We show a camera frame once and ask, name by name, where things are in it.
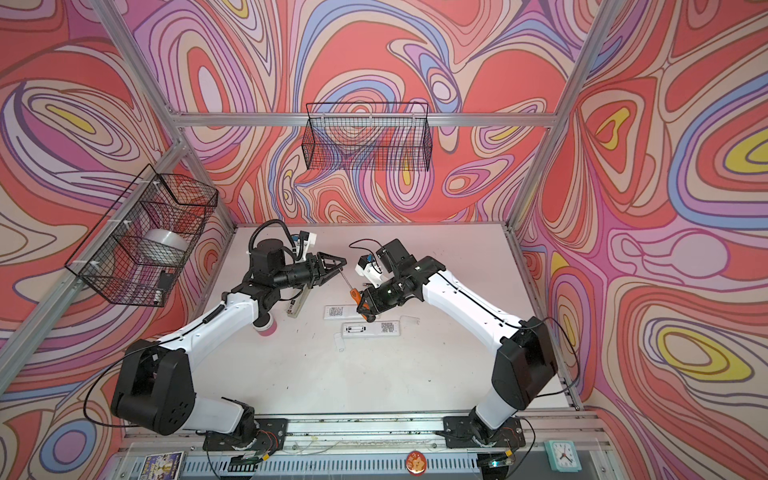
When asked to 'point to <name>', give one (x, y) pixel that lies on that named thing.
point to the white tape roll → (163, 247)
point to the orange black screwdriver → (353, 292)
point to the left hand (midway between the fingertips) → (345, 265)
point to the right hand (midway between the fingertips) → (367, 314)
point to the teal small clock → (562, 456)
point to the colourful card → (165, 466)
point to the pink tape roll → (268, 329)
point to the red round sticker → (416, 463)
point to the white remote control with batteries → (371, 329)
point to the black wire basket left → (136, 251)
